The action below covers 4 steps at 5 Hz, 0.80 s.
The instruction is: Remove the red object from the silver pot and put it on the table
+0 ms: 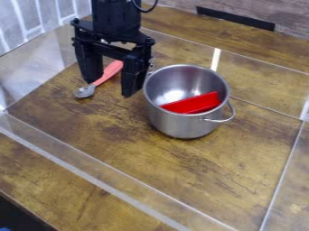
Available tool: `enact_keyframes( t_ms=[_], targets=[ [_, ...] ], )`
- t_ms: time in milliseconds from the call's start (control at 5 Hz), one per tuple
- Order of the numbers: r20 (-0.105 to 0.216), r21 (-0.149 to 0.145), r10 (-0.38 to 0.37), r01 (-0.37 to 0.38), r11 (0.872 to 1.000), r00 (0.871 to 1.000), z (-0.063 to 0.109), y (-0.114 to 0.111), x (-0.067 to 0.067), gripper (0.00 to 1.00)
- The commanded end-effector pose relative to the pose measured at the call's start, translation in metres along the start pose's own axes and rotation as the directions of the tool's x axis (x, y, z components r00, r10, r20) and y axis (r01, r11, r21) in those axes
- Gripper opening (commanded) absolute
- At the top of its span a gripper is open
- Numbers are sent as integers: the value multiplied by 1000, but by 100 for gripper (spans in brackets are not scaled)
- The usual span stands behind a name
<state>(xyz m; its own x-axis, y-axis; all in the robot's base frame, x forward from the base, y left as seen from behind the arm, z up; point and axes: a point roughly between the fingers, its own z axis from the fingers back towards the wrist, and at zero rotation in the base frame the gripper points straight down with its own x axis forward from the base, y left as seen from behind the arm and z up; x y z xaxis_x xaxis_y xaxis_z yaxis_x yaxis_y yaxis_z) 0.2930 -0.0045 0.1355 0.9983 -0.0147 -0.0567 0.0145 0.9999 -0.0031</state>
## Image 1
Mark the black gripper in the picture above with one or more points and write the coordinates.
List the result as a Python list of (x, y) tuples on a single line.
[(113, 35)]

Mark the silver metal pot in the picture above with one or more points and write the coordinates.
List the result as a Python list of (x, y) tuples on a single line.
[(174, 83)]

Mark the red plastic block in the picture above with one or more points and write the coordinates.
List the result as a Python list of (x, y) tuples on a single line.
[(194, 105)]

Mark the spoon with red handle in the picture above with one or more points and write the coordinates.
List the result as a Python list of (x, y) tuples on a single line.
[(112, 70)]

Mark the black wall strip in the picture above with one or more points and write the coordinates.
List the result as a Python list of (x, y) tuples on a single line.
[(236, 18)]

